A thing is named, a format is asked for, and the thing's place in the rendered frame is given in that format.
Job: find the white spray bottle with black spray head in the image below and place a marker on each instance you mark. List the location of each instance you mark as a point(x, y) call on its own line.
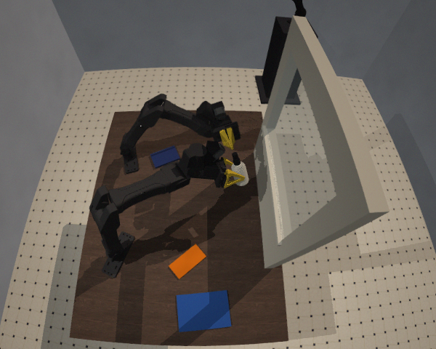
point(240, 168)

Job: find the beige window frame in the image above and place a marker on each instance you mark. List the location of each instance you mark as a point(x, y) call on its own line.
point(359, 196)

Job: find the orange rectangular block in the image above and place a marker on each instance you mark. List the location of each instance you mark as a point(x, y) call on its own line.
point(187, 261)

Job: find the blue flat rectangular pad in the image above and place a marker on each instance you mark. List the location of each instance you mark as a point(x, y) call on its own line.
point(208, 310)

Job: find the dark blue notebook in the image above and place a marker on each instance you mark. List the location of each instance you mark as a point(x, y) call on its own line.
point(165, 156)

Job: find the clear glass window pane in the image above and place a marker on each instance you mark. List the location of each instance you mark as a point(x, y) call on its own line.
point(303, 181)

